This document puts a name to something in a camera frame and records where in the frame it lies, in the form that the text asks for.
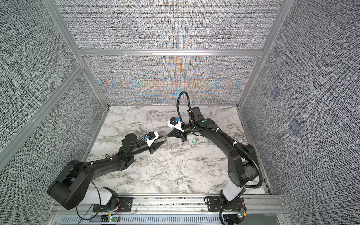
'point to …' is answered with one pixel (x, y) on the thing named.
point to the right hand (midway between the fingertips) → (169, 133)
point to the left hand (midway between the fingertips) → (163, 138)
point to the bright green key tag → (193, 140)
